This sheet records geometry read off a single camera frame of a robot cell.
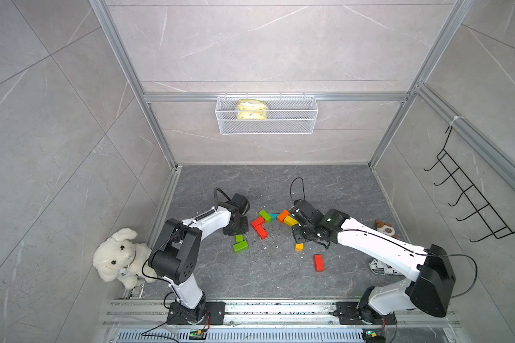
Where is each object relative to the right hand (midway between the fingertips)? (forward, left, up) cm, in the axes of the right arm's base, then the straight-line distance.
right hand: (298, 232), depth 81 cm
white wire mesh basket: (+53, +1, +18) cm, 56 cm away
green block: (+13, +13, -9) cm, 20 cm away
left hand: (+8, +23, -10) cm, 26 cm away
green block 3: (-1, +23, -10) cm, 25 cm away
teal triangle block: (+13, +9, -9) cm, 18 cm away
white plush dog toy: (-11, +61, +5) cm, 62 cm away
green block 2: (+2, +24, -8) cm, 25 cm away
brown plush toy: (+6, -40, -10) cm, 42 cm away
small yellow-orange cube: (-2, -1, -10) cm, 10 cm away
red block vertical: (-8, -9, -12) cm, 17 cm away
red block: (+10, +16, -10) cm, 21 cm away
